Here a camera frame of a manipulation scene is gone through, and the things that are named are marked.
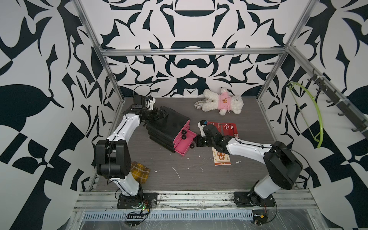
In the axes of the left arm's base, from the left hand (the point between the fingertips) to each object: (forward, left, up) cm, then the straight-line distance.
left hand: (161, 112), depth 90 cm
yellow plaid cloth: (-31, +12, -16) cm, 36 cm away
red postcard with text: (0, -38, -17) cm, 42 cm away
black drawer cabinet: (-12, -4, -1) cm, 13 cm away
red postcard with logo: (-3, -46, -17) cm, 49 cm away
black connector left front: (-52, +13, -20) cm, 57 cm away
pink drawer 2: (-13, -13, -1) cm, 18 cm away
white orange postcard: (-24, -35, -17) cm, 46 cm away
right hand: (-13, -19, -8) cm, 24 cm away
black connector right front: (-53, -49, -16) cm, 74 cm away
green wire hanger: (-26, -75, +12) cm, 81 cm away
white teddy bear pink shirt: (+15, -44, -9) cm, 47 cm away
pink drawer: (-16, -12, -13) cm, 24 cm away
